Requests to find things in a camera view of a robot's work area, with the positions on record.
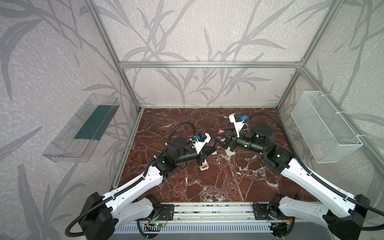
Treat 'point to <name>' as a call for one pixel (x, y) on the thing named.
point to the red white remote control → (204, 166)
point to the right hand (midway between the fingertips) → (217, 129)
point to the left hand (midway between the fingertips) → (217, 146)
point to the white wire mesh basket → (328, 137)
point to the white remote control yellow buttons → (229, 153)
